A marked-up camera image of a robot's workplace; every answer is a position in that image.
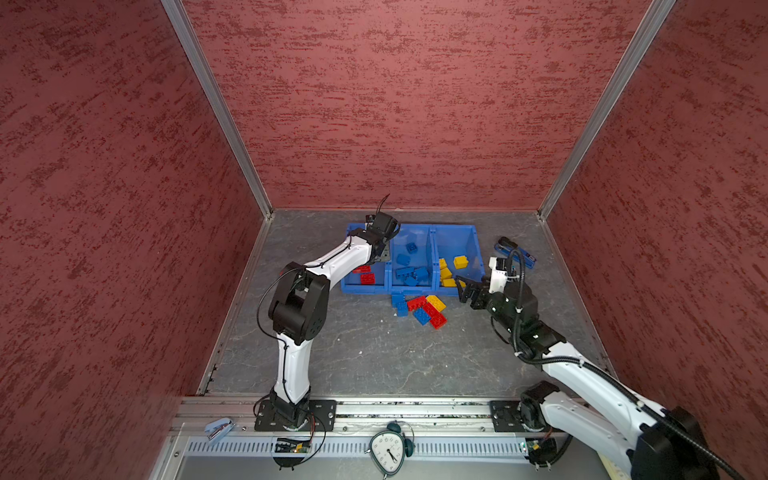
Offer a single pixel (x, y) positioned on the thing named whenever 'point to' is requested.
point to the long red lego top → (436, 317)
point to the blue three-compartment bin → (422, 259)
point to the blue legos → (410, 275)
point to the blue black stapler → (506, 246)
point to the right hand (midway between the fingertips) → (466, 282)
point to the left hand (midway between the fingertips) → (374, 256)
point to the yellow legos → (446, 277)
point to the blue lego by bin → (399, 303)
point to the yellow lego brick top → (437, 302)
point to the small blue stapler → (219, 428)
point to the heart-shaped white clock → (388, 450)
